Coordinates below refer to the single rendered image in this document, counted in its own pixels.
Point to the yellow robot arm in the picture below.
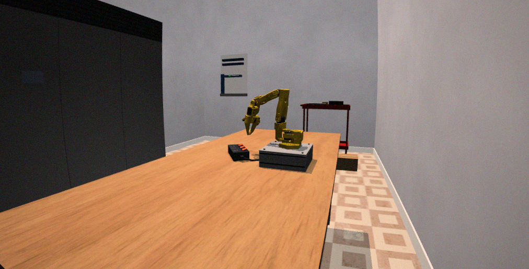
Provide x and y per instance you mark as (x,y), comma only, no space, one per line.
(291,138)

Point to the black power strip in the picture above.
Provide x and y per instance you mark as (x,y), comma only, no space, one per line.
(239,152)

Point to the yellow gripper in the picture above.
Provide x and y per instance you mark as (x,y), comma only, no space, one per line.
(255,120)

